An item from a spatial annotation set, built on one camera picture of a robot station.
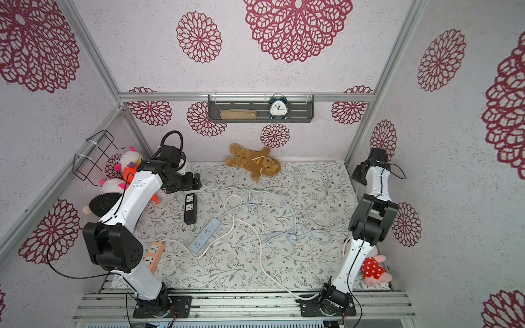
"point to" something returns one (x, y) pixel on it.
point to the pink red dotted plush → (372, 270)
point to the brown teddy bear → (258, 162)
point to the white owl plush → (130, 156)
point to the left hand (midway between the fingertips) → (192, 187)
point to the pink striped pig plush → (113, 185)
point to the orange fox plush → (128, 172)
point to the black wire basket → (101, 140)
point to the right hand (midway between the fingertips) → (362, 172)
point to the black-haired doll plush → (101, 203)
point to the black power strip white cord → (191, 209)
